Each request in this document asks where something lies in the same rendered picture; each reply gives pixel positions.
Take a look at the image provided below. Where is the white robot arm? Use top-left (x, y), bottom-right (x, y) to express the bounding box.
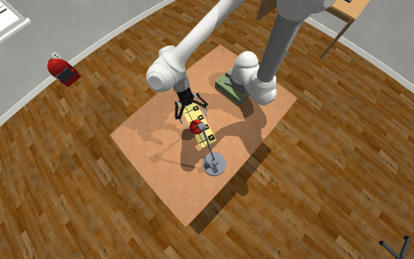
top-left (146, 0), bottom-right (337, 106)

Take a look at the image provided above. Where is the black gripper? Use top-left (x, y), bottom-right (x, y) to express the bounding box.
top-left (175, 87), bottom-right (208, 128)

